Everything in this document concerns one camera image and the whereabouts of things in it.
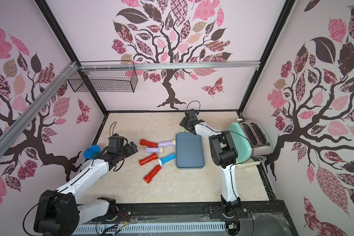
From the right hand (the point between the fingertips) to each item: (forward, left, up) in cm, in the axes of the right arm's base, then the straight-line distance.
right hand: (184, 121), depth 103 cm
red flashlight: (-14, +27, -5) cm, 30 cm away
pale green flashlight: (-3, +1, -6) cm, 6 cm away
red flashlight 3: (-38, +22, -5) cm, 45 cm away
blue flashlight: (-27, +13, -5) cm, 31 cm away
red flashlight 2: (-27, +25, -5) cm, 37 cm away
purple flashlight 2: (-20, +17, -5) cm, 27 cm away
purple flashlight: (-15, +12, -5) cm, 20 cm away
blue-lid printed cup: (-24, +56, +2) cm, 61 cm away
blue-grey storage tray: (-20, -3, -7) cm, 22 cm away
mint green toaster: (-21, -38, +8) cm, 44 cm away
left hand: (-24, +33, +1) cm, 41 cm away
